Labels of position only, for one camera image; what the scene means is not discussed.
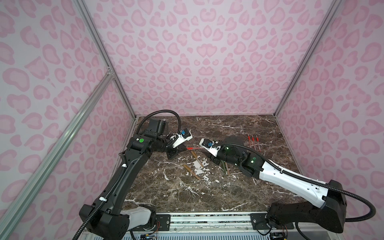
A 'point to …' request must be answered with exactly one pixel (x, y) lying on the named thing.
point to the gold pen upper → (197, 158)
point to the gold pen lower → (191, 171)
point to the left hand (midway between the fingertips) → (184, 144)
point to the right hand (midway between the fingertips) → (205, 145)
